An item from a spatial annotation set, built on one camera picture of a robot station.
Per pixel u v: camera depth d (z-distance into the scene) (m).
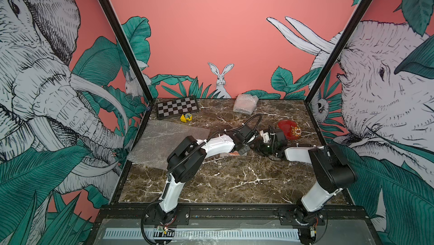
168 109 1.11
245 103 1.15
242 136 0.73
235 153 0.85
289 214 0.74
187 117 1.09
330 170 0.48
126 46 0.91
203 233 0.70
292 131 1.04
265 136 0.90
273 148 0.76
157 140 0.99
